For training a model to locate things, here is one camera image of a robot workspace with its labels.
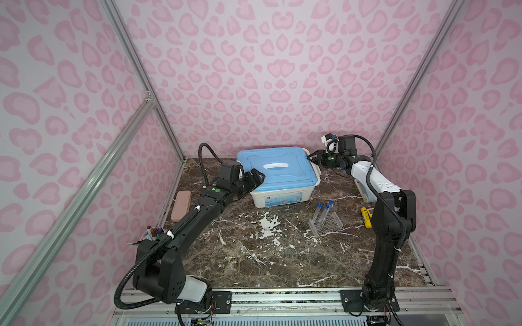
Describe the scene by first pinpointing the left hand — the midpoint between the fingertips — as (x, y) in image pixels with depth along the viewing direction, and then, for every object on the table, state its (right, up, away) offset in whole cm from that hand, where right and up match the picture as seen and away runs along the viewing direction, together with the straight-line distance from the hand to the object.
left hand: (261, 176), depth 81 cm
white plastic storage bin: (+12, -9, +12) cm, 19 cm away
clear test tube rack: (+31, -21, +12) cm, 39 cm away
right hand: (+23, +9, +11) cm, 27 cm away
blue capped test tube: (+25, -14, +10) cm, 30 cm away
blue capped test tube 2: (+31, -16, +19) cm, 40 cm away
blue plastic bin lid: (+10, +3, +9) cm, 13 cm away
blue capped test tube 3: (+34, -14, +20) cm, 41 cm away
